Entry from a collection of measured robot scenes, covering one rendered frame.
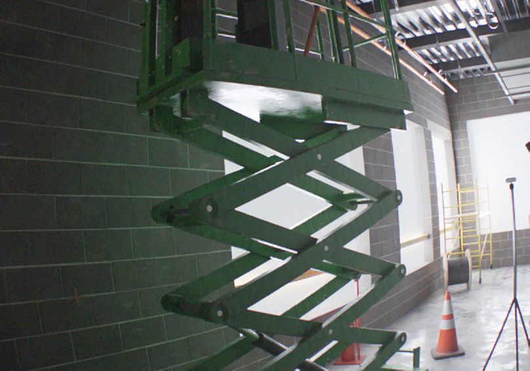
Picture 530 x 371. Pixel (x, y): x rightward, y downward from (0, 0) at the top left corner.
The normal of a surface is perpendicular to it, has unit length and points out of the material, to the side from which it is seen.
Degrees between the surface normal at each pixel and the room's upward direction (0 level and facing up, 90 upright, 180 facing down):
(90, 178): 90
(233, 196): 90
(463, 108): 90
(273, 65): 90
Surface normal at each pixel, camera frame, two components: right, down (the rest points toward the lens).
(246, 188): 0.63, -0.13
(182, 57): -0.77, 0.00
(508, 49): -0.57, -0.04
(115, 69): 0.82, -0.12
